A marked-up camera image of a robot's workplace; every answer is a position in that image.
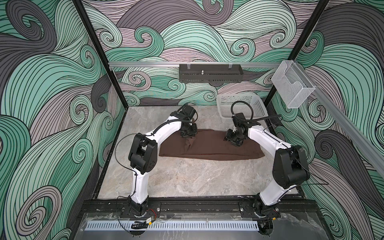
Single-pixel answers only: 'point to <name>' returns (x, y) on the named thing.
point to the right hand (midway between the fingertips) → (226, 140)
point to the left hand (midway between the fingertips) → (196, 134)
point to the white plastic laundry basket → (225, 102)
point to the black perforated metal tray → (210, 73)
